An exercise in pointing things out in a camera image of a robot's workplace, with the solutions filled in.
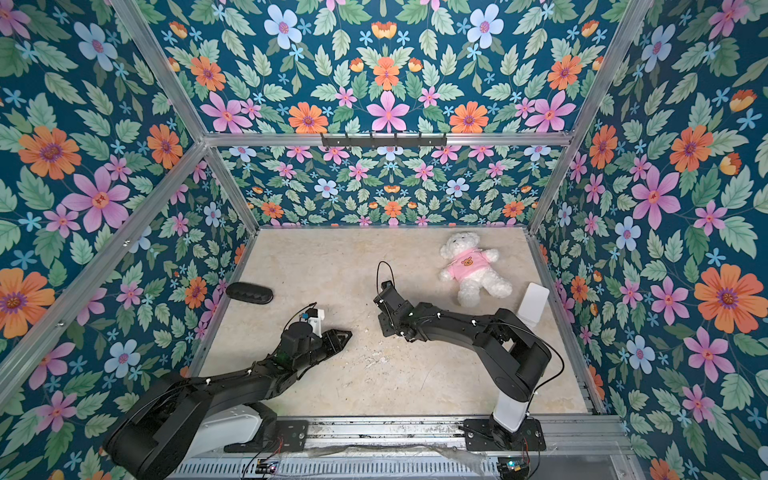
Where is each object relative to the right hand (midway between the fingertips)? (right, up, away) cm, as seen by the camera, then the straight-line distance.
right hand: (389, 318), depth 90 cm
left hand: (-10, -4, -4) cm, 12 cm away
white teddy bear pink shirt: (+27, +15, +8) cm, 32 cm away
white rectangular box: (+46, +4, +4) cm, 46 cm away
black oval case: (-46, +7, +6) cm, 47 cm away
